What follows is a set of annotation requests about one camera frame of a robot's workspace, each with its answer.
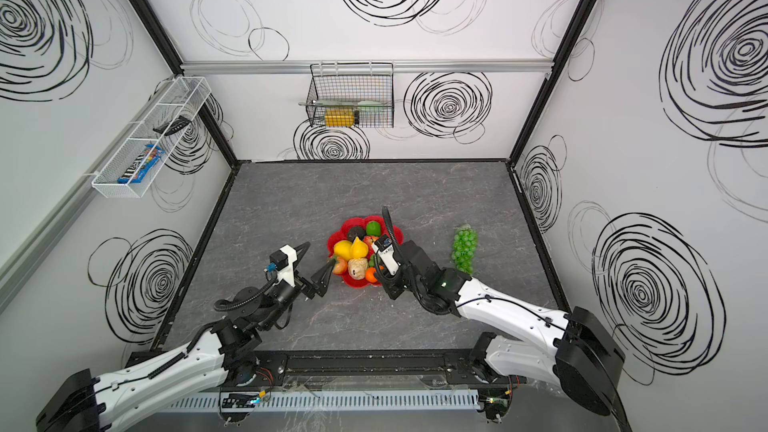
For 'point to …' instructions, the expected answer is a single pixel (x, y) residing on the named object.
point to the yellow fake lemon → (342, 248)
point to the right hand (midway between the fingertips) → (378, 270)
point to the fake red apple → (369, 240)
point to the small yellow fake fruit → (358, 249)
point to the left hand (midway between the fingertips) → (322, 253)
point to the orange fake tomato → (369, 274)
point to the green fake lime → (373, 228)
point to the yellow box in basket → (339, 117)
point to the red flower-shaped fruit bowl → (397, 234)
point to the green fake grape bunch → (464, 248)
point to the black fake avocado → (356, 231)
